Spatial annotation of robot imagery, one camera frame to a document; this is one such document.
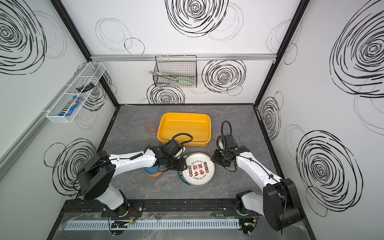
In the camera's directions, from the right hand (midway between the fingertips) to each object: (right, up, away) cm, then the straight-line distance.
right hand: (211, 160), depth 84 cm
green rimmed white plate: (-16, -10, -4) cm, 19 cm away
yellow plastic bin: (-7, +18, +24) cm, 31 cm away
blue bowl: (-31, -3, -7) cm, 32 cm away
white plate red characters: (-6, -5, 0) cm, 8 cm away
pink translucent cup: (-39, +17, +18) cm, 46 cm away
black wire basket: (-25, +64, +40) cm, 79 cm away
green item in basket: (-16, +46, +2) cm, 49 cm away
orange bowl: (-30, -7, -5) cm, 31 cm away
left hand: (-13, -5, -1) cm, 14 cm away
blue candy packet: (-70, +30, -12) cm, 77 cm away
